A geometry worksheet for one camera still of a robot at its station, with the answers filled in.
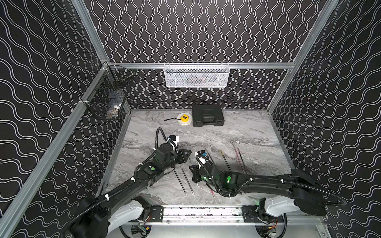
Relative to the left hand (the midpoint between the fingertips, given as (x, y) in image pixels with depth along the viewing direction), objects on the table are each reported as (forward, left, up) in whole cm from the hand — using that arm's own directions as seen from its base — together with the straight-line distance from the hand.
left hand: (190, 148), depth 77 cm
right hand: (-8, 0, -7) cm, 10 cm away
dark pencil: (+3, -33, -19) cm, 38 cm away
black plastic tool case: (+39, -10, -14) cm, 42 cm away
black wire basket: (+30, +55, +7) cm, 63 cm away
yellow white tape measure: (+35, +8, -17) cm, 40 cm away
